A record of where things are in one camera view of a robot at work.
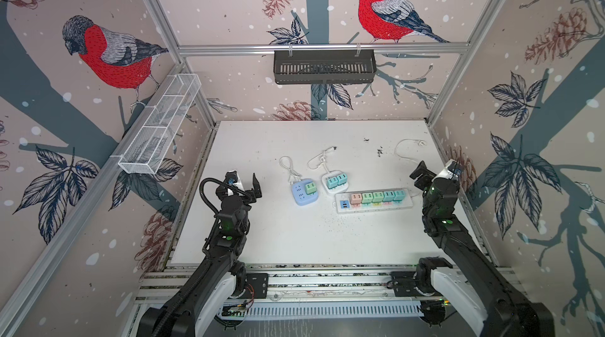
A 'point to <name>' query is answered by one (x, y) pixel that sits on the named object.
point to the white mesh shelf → (142, 155)
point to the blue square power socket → (299, 194)
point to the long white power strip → (344, 205)
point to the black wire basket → (324, 66)
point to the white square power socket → (324, 181)
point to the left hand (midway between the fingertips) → (239, 177)
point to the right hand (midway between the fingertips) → (432, 170)
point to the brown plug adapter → (356, 198)
